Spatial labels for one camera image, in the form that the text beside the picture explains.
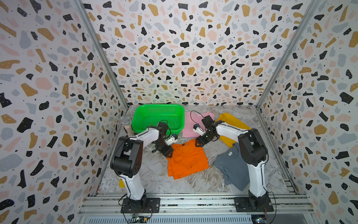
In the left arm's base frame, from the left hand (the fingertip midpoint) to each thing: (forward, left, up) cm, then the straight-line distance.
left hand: (169, 152), depth 92 cm
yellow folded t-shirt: (+30, -45, -1) cm, 54 cm away
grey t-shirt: (-13, -40, +4) cm, 42 cm away
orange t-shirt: (-4, -12, -1) cm, 13 cm away
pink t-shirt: (+18, -14, +13) cm, 26 cm away
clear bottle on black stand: (+6, +21, +26) cm, 34 cm away
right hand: (+7, -21, -1) cm, 22 cm away
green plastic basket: (+33, +21, 0) cm, 39 cm away
